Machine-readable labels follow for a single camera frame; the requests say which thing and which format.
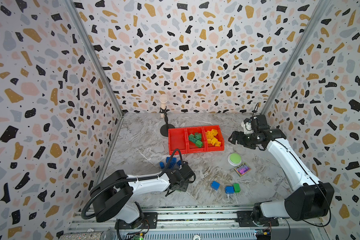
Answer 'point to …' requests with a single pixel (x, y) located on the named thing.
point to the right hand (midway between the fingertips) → (235, 137)
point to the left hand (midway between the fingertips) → (187, 182)
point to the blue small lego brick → (215, 185)
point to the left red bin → (177, 139)
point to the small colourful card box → (242, 169)
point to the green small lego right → (237, 187)
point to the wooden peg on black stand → (164, 129)
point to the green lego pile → (196, 139)
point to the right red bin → (210, 147)
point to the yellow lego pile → (211, 139)
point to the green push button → (234, 159)
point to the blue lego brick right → (229, 189)
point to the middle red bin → (192, 148)
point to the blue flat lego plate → (172, 163)
